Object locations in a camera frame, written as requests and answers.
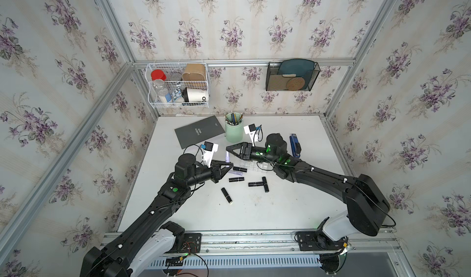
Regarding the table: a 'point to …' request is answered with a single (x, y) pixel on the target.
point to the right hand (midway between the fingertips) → (230, 151)
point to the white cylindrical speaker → (195, 95)
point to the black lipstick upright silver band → (266, 187)
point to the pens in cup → (232, 119)
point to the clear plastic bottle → (160, 90)
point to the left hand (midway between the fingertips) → (234, 168)
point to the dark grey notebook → (198, 131)
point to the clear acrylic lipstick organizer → (257, 165)
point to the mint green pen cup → (234, 134)
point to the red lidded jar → (158, 74)
